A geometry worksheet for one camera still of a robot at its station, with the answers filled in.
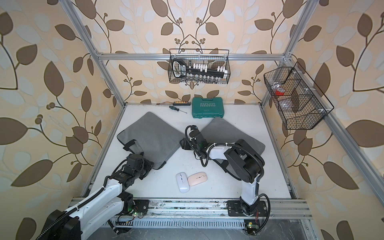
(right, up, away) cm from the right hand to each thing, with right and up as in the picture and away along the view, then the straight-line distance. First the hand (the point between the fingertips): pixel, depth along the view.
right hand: (182, 142), depth 94 cm
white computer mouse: (+2, -20, -13) cm, 24 cm away
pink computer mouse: (+9, -19, -12) cm, 24 cm away
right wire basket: (+65, +24, -13) cm, 70 cm away
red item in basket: (+55, +30, -13) cm, 64 cm away
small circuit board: (+35, -36, -24) cm, 56 cm away
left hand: (-17, -10, -7) cm, 21 cm away
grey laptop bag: (-21, +3, +5) cm, 22 cm away
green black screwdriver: (-8, +23, +22) cm, 33 cm away
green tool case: (+17, +23, +21) cm, 36 cm away
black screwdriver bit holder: (-4, +27, +26) cm, 38 cm away
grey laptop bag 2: (+23, +6, +10) cm, 26 cm away
